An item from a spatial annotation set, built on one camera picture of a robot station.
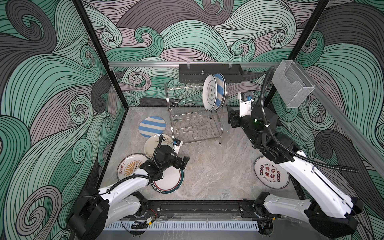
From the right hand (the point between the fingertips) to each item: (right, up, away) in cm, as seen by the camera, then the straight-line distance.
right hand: (236, 110), depth 63 cm
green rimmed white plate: (-30, -39, +19) cm, 52 cm away
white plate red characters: (+27, -36, +21) cm, 49 cm away
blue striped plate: (-49, -9, +46) cm, 68 cm away
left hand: (-24, -23, +20) cm, 39 cm away
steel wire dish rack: (-19, -6, +42) cm, 46 cm away
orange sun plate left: (-57, -32, +25) cm, 70 cm away
